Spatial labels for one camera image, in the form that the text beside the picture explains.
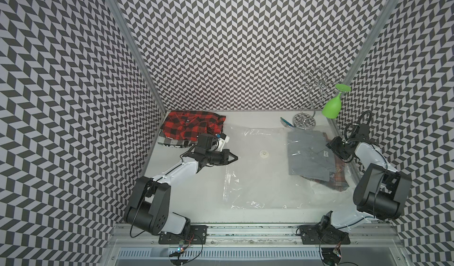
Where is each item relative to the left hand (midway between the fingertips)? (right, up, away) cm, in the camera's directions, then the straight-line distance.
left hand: (236, 159), depth 83 cm
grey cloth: (+38, 0, +9) cm, 39 cm away
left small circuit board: (-21, -31, -16) cm, 41 cm away
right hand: (+48, +4, +7) cm, 49 cm away
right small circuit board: (+38, -36, -13) cm, 54 cm away
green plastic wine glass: (+48, +25, +5) cm, 54 cm away
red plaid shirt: (-28, +17, +19) cm, 38 cm away
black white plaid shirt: (-36, +6, +18) cm, 40 cm away
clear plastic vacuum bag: (+19, -6, +9) cm, 21 cm away
